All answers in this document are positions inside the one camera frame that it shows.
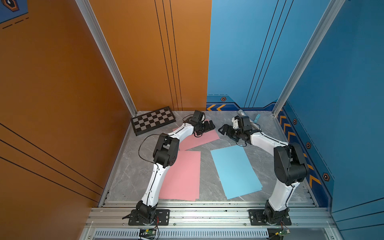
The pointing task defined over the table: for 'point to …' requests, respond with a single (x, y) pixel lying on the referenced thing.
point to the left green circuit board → (147, 231)
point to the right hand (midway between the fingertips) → (223, 131)
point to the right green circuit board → (283, 232)
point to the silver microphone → (241, 113)
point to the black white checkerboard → (153, 120)
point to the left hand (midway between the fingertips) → (211, 125)
